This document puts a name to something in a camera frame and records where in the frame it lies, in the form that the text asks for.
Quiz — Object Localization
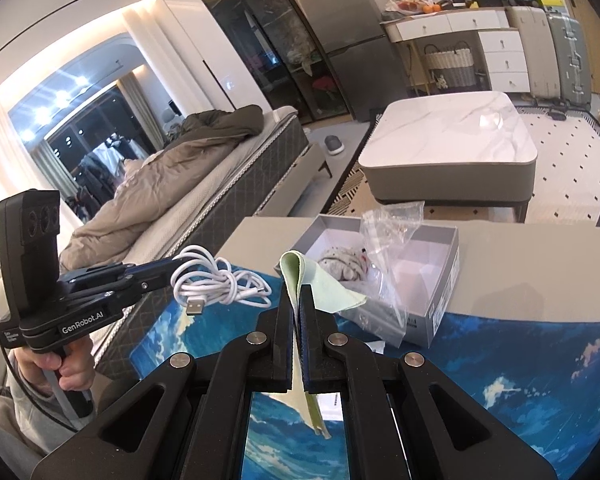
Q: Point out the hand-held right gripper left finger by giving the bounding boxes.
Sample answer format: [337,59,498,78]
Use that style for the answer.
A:
[32,285,297,480]

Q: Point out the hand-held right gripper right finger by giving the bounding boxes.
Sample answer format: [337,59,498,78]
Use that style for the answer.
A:
[300,285,568,480]

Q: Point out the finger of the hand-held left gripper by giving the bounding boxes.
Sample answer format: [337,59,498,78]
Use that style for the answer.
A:
[65,270,176,311]
[65,256,186,286]

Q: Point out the light green cloth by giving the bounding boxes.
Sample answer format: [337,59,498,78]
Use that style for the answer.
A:
[279,250,368,438]

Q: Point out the white charging cable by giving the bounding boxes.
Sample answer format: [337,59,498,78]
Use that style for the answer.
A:
[171,245,273,317]

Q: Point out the white plush toy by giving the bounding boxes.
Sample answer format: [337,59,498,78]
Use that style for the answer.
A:
[317,245,371,283]

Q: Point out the grey cardboard box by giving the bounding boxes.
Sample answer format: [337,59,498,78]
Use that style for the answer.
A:
[296,213,460,348]

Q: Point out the clear plastic bag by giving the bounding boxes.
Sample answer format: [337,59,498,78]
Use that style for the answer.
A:
[357,201,426,348]

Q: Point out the person's left hand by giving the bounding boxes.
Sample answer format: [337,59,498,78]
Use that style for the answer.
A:
[12,340,97,393]

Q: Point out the beige quilt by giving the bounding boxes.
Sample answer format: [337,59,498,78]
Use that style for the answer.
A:
[57,145,241,271]

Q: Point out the hanging clothes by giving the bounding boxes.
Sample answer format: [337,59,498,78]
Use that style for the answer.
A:
[65,130,151,221]

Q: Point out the blue sky print desk mat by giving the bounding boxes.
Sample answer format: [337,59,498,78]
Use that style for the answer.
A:
[130,267,600,480]

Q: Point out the olive green jacket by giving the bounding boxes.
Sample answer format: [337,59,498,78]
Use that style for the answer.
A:
[167,105,265,153]

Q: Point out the white wardrobe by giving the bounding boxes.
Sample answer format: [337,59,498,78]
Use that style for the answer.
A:
[160,0,241,116]

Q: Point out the marble top coffee table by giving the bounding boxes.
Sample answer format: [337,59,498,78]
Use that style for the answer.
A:
[357,91,539,223]

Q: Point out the dark glass cabinet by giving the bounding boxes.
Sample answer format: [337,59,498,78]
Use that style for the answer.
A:
[192,0,353,126]

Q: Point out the silver refrigerator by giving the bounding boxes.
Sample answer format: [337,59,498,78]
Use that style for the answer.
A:
[280,0,393,122]

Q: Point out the woven laundry basket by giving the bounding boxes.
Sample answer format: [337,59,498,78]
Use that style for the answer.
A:
[423,41,476,92]

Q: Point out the white vanity dresser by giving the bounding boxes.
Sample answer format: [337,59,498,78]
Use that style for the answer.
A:
[384,7,531,96]

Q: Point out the plastic bag of fruit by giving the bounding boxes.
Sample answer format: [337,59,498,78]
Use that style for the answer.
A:
[385,0,433,15]

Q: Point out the beige suitcase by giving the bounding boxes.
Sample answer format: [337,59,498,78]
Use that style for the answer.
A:
[507,6,563,103]

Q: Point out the silver suitcase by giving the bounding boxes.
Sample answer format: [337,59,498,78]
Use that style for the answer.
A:
[547,10,593,108]

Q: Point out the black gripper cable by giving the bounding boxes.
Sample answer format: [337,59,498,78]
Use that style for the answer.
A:
[0,250,81,433]

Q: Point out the grey bed frame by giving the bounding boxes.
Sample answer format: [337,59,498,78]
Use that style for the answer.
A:
[260,145,333,216]

